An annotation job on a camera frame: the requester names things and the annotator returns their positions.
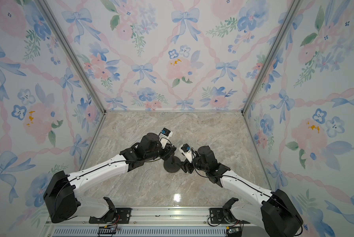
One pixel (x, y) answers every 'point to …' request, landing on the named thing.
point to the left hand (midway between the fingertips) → (174, 146)
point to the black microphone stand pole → (172, 158)
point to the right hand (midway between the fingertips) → (181, 156)
